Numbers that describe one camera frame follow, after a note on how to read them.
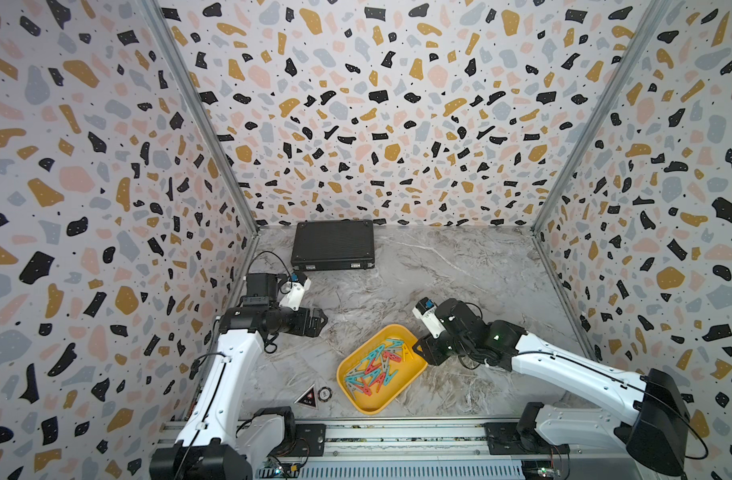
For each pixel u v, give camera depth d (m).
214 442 0.38
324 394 0.81
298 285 0.70
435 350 0.68
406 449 0.73
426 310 0.69
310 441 0.74
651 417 0.39
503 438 0.73
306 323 0.69
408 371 0.85
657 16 0.72
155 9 0.69
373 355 0.87
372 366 0.86
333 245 1.15
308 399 0.80
